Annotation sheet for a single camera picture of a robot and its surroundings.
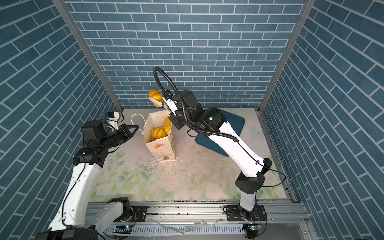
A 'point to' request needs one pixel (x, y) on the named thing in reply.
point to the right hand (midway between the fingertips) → (173, 109)
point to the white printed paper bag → (163, 147)
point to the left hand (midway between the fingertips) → (139, 126)
